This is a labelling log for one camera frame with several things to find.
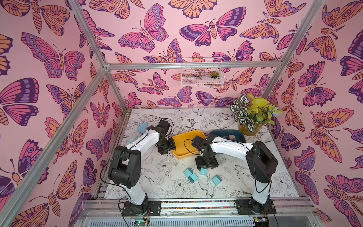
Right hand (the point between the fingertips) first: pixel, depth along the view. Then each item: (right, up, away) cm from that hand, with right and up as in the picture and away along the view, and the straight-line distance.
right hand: (203, 167), depth 85 cm
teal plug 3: (0, -2, -1) cm, 2 cm away
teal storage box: (+19, +19, +18) cm, 32 cm away
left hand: (-18, +10, +5) cm, 21 cm away
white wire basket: (+2, +61, +21) cm, 64 cm away
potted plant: (+29, +33, -1) cm, 44 cm away
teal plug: (-9, -2, 0) cm, 9 cm away
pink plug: (+22, +16, +15) cm, 31 cm away
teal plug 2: (-7, -5, -4) cm, 9 cm away
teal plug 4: (+7, -6, -4) cm, 10 cm away
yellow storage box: (-12, +17, -12) cm, 24 cm away
